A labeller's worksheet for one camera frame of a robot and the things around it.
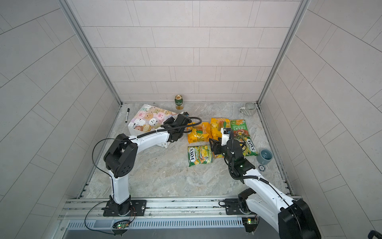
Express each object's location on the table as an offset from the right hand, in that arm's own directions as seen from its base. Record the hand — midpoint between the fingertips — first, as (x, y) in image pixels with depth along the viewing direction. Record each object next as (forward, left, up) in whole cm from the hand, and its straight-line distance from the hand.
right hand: (212, 139), depth 81 cm
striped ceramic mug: (+27, -30, -7) cm, 41 cm away
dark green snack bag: (-4, +8, -10) cm, 13 cm away
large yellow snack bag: (+16, -5, -9) cm, 19 cm away
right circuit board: (-37, -14, -15) cm, 42 cm away
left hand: (+18, +23, -1) cm, 29 cm away
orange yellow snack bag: (+10, +6, -8) cm, 14 cm away
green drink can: (+36, +20, -2) cm, 41 cm away
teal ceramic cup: (-7, -31, -12) cm, 34 cm away
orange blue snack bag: (-5, -3, -11) cm, 13 cm away
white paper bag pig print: (+17, +37, +1) cm, 41 cm away
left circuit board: (-34, +44, -9) cm, 56 cm away
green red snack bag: (+13, -21, -12) cm, 28 cm away
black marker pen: (+36, +59, -10) cm, 70 cm away
